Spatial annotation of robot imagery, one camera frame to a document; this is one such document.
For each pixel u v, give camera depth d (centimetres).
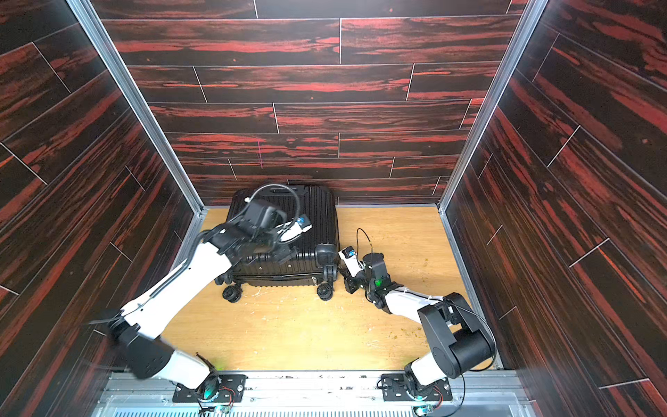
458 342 44
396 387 73
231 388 73
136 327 41
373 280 70
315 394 74
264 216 57
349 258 79
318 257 80
